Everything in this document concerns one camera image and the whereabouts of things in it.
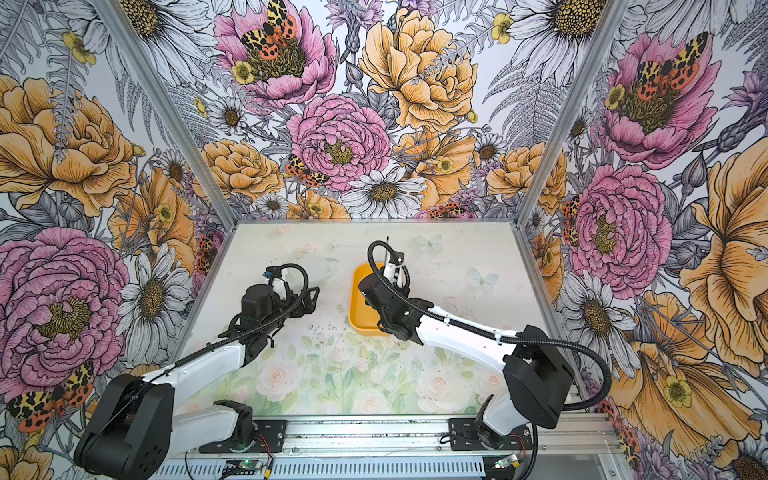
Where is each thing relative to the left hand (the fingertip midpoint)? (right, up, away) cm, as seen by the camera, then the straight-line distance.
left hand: (306, 298), depth 89 cm
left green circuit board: (-8, -36, -18) cm, 41 cm away
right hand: (+22, +3, -6) cm, 23 cm away
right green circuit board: (+53, -35, -17) cm, 66 cm away
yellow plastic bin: (+16, -6, +2) cm, 17 cm away
